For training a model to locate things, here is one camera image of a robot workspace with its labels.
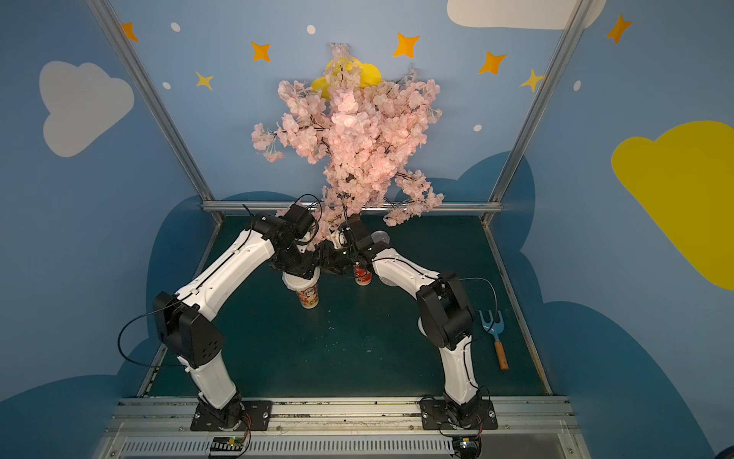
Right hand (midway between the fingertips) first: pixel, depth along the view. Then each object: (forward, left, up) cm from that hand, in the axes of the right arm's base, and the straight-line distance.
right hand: (314, 263), depth 85 cm
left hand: (-3, +3, +2) cm, 4 cm away
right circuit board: (-41, -45, -21) cm, 65 cm away
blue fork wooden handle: (-10, -58, -16) cm, 61 cm away
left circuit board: (-45, +18, -20) cm, 53 cm away
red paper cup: (-7, +2, -9) cm, 12 cm away
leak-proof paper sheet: (-8, +3, +1) cm, 9 cm away
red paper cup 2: (+4, -14, -13) cm, 20 cm away
